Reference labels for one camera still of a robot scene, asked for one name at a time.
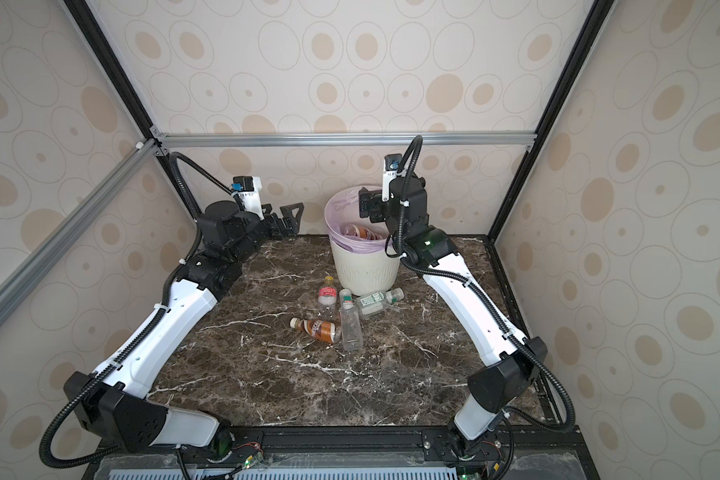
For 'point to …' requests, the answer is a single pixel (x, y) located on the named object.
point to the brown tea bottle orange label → (324, 331)
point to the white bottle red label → (361, 231)
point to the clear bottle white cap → (351, 322)
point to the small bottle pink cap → (327, 300)
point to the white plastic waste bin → (365, 274)
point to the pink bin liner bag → (342, 209)
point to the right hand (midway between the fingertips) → (383, 185)
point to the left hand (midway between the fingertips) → (293, 200)
